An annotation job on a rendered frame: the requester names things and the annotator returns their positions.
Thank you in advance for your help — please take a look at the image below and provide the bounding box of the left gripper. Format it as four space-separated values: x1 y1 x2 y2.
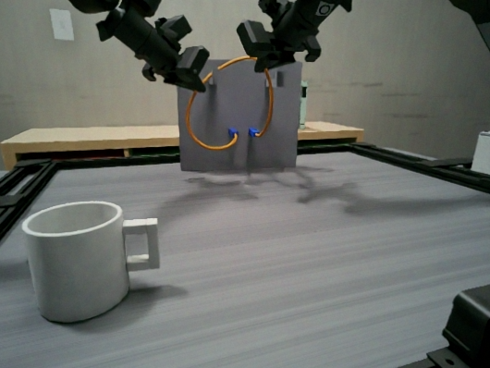
133 26 210 93

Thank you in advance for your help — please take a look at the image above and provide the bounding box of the white mug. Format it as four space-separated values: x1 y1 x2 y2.
22 202 160 323

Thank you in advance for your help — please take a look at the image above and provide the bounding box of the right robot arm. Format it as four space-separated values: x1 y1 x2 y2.
258 0 490 52

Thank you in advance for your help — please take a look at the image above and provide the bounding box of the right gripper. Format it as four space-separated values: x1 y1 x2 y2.
236 0 322 73

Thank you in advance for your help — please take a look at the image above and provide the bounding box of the orange cable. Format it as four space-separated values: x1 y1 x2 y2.
186 56 273 150

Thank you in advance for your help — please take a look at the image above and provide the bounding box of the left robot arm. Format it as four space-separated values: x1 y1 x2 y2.
68 0 192 51

